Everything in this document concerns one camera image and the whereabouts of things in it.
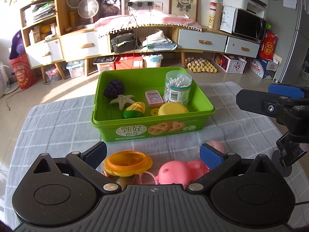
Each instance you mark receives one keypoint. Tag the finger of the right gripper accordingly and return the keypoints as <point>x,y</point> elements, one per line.
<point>258,102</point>
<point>287,90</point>

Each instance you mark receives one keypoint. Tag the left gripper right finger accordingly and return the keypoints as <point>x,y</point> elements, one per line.
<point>219,164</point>

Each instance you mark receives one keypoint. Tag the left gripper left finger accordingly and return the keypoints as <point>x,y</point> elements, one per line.
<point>85,164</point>

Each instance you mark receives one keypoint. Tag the pink rubber pig toy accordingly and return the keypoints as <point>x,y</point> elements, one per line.
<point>179,172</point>

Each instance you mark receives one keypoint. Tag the white starfish toy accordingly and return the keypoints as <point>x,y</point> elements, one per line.
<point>122,100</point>

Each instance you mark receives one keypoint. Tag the yellow toy corn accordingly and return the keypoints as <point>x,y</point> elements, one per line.
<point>135,110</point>

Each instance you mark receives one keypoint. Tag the yellow toy pot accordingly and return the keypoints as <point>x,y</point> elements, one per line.
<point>169,108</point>

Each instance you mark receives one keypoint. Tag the purple toy grapes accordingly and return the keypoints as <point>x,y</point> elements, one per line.
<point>114,88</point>

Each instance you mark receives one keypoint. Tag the clear cotton swab jar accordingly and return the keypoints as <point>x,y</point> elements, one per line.
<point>177,87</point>

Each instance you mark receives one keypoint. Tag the pink card box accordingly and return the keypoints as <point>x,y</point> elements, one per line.
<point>153,98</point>

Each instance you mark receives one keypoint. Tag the translucent octopus toy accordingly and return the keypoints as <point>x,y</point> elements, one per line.
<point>123,182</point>

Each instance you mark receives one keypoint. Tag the pink capsule egg toy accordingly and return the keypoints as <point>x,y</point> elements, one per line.
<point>216,146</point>

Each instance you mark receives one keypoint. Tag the orange yellow toy plate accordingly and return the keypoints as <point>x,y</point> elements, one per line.
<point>127,163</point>

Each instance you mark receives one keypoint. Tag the grey checked tablecloth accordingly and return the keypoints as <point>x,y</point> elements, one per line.
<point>65,126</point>

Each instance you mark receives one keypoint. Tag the green cookie tin box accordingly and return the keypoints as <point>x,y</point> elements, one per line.
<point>109,119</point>

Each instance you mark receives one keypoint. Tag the silver refrigerator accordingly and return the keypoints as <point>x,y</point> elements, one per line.
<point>289,20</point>

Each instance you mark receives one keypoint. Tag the white microwave oven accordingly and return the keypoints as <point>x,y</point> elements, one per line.
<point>242,23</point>

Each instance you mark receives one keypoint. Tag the yellow egg tray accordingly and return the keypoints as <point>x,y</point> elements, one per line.
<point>199,65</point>

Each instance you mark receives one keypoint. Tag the red cartoon bin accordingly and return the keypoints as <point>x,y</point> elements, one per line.
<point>23,72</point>

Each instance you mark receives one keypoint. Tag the red storage box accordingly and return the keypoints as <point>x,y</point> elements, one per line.
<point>129,61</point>

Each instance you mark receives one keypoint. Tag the cartoon girl framed picture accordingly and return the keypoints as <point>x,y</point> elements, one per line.
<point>187,8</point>

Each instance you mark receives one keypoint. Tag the pink lace cloth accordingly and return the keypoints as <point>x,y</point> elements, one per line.
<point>118,23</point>

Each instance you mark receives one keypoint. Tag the white desk fan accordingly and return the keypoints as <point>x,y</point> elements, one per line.
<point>87,9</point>

